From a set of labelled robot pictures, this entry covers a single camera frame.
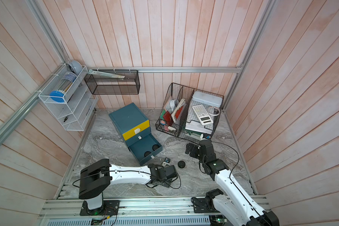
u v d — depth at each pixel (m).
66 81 0.76
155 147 0.96
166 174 0.64
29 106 0.65
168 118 1.06
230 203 0.57
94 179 0.48
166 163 0.77
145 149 0.94
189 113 0.93
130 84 1.07
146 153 0.92
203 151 0.62
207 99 0.96
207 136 0.72
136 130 0.82
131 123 0.84
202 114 0.88
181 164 0.87
